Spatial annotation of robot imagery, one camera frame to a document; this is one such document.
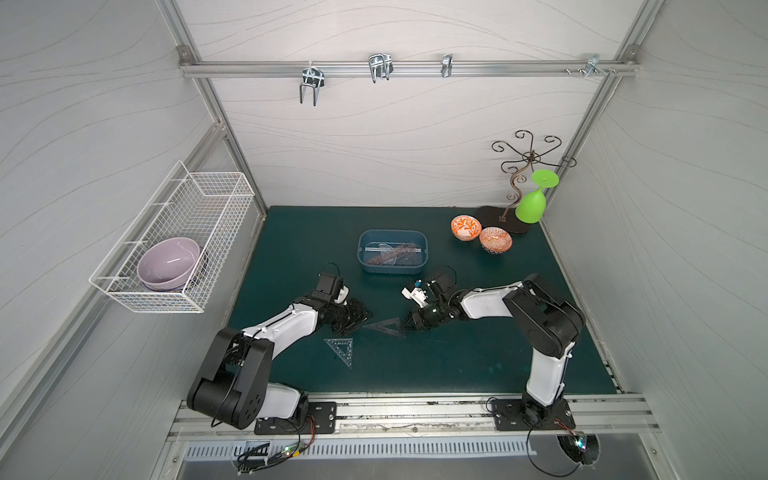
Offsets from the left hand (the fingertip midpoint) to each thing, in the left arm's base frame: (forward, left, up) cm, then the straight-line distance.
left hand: (369, 320), depth 87 cm
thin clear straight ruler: (+29, -7, -3) cm, 29 cm away
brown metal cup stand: (+44, -50, -1) cm, 66 cm away
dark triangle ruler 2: (0, -7, -3) cm, 7 cm away
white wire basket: (+18, +43, +28) cm, 54 cm away
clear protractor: (+26, -5, -3) cm, 27 cm away
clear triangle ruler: (-7, +7, -4) cm, 11 cm away
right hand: (0, -9, -4) cm, 10 cm away
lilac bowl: (-3, +40, +32) cm, 51 cm away
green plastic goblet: (+29, -49, +19) cm, 60 cm away
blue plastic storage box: (+34, -8, -2) cm, 34 cm away
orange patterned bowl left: (+38, -34, -1) cm, 51 cm away
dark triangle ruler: (+25, -13, -3) cm, 28 cm away
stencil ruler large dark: (+24, -1, -3) cm, 24 cm away
